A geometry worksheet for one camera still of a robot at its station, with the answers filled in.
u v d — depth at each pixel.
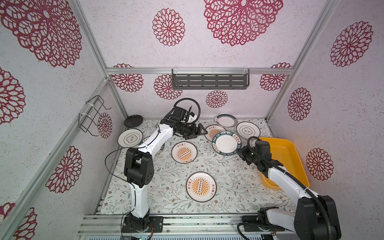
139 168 0.51
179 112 0.72
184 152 1.00
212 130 1.13
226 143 0.92
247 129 1.13
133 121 1.21
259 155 0.66
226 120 1.21
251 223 0.73
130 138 1.09
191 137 0.86
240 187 0.86
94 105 0.79
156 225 0.73
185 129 0.76
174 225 0.75
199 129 0.77
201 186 0.86
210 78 0.96
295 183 0.49
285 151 1.00
